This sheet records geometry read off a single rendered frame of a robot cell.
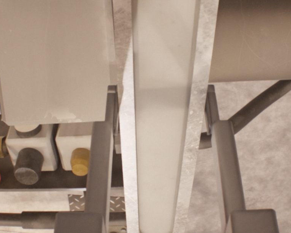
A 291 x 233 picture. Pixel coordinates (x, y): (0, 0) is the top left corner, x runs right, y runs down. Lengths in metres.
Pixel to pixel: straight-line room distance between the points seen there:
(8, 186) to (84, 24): 0.62
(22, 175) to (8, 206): 0.90
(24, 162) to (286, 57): 0.59
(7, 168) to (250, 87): 0.72
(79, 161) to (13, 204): 0.93
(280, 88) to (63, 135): 0.42
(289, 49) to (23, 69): 0.17
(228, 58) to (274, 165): 1.26
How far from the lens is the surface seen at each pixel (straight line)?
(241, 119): 0.88
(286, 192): 1.68
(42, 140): 0.84
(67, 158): 0.86
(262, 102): 0.92
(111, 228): 1.74
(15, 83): 0.32
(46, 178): 0.88
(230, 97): 1.36
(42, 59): 0.31
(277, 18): 0.32
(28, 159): 0.83
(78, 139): 0.83
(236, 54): 0.32
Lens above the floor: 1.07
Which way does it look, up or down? 51 degrees down
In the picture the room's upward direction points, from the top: 179 degrees counter-clockwise
